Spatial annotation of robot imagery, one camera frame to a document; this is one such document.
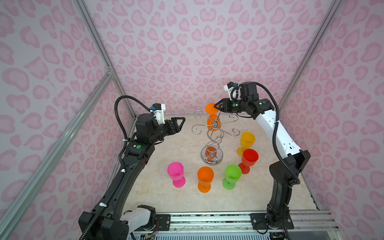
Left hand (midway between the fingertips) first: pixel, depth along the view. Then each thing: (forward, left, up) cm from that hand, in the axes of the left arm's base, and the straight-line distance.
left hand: (181, 117), depth 69 cm
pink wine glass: (-14, +5, -26) cm, 30 cm away
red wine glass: (-10, -35, -22) cm, 42 cm away
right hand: (+10, -18, -1) cm, 20 cm away
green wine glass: (-15, -26, -30) cm, 42 cm away
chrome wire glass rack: (0, -16, -34) cm, 38 cm away
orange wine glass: (+12, -17, -16) cm, 26 cm away
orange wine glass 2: (-17, -11, -27) cm, 34 cm away
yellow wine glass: (+5, -38, -26) cm, 46 cm away
